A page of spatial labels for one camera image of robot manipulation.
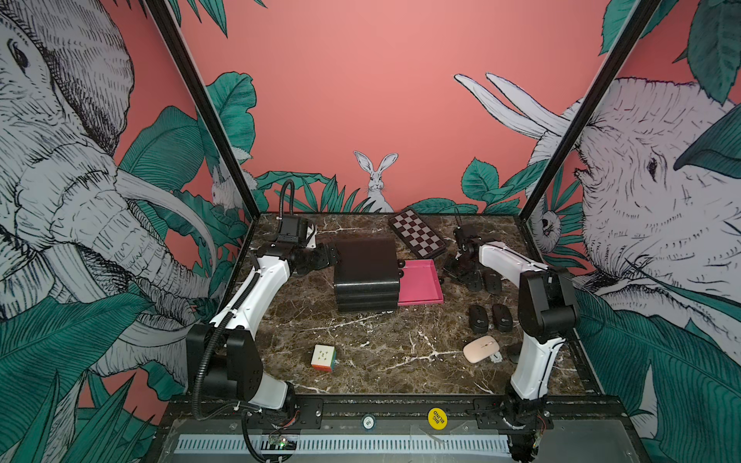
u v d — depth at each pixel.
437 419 0.73
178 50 0.75
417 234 1.11
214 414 0.74
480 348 0.84
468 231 0.83
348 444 0.70
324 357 0.78
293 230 0.65
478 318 0.90
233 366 0.42
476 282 1.00
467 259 0.76
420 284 1.04
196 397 0.38
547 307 0.52
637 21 0.70
